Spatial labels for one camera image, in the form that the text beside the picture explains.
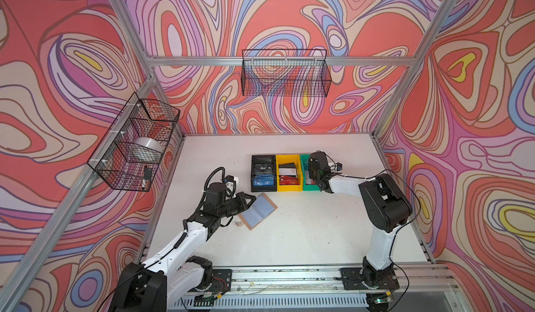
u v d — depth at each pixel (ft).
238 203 2.37
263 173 3.31
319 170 2.53
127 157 2.40
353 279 2.39
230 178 2.53
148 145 2.37
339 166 2.93
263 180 3.24
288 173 3.33
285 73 3.16
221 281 2.39
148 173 2.40
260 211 2.97
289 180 3.24
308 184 2.98
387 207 1.69
